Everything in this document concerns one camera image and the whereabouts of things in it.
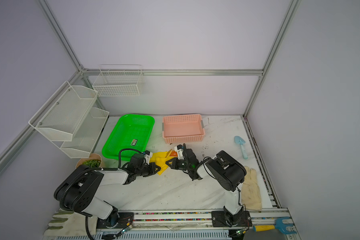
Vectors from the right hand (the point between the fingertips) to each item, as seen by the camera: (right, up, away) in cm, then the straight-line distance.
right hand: (165, 163), depth 88 cm
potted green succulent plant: (-41, +3, -4) cm, 41 cm away
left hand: (-4, -4, +2) cm, 6 cm away
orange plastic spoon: (+4, +5, +9) cm, 11 cm away
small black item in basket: (-24, +12, +16) cm, 31 cm away
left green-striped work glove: (-46, -26, -16) cm, 55 cm away
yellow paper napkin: (-4, +2, +6) cm, 8 cm away
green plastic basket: (-29, +19, +23) cm, 42 cm away
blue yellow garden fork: (+58, -27, -16) cm, 66 cm away
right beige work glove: (+48, -16, -8) cm, 51 cm away
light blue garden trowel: (+50, +13, +16) cm, 54 cm away
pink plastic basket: (+11, +21, +23) cm, 33 cm away
